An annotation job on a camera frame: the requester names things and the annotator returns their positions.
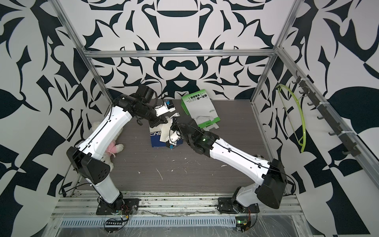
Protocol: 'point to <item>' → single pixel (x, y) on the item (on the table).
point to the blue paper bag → (155, 133)
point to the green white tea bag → (199, 107)
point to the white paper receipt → (165, 134)
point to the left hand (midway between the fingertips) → (163, 117)
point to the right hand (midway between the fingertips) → (176, 110)
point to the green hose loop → (303, 121)
